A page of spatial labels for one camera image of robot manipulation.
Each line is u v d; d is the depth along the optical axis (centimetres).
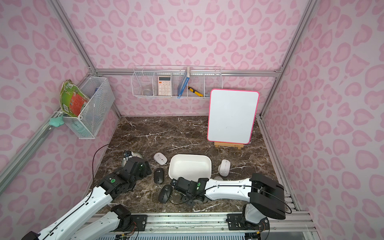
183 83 88
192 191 60
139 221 73
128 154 69
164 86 95
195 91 98
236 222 73
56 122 62
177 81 99
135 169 60
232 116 95
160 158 94
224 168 89
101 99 86
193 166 92
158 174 88
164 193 81
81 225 45
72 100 73
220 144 99
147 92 96
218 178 88
